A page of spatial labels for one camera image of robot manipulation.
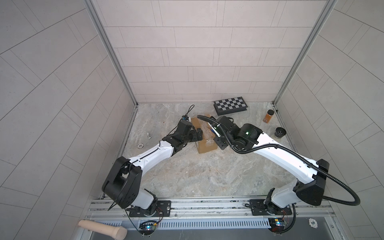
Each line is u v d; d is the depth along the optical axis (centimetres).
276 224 68
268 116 100
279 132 87
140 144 93
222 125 51
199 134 76
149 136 96
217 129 53
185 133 66
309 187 40
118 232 62
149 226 65
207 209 72
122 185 41
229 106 112
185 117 75
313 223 68
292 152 42
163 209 71
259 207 71
